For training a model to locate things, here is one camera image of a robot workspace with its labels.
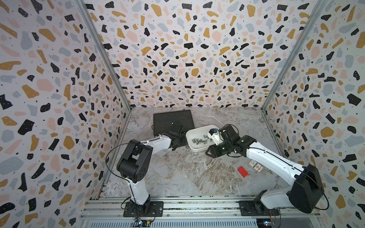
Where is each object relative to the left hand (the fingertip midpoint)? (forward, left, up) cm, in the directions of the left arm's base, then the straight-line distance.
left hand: (187, 141), depth 96 cm
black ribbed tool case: (+17, +17, 0) cm, 23 cm away
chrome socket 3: (+2, -10, -3) cm, 11 cm away
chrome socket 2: (0, -9, -2) cm, 9 cm away
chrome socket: (+2, -6, -4) cm, 7 cm away
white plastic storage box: (+4, -8, -4) cm, 10 cm away
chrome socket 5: (-8, -6, -3) cm, 11 cm away
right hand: (-14, -12, +10) cm, 21 cm away
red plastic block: (-21, -34, -3) cm, 40 cm away
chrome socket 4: (-9, -11, +18) cm, 24 cm away
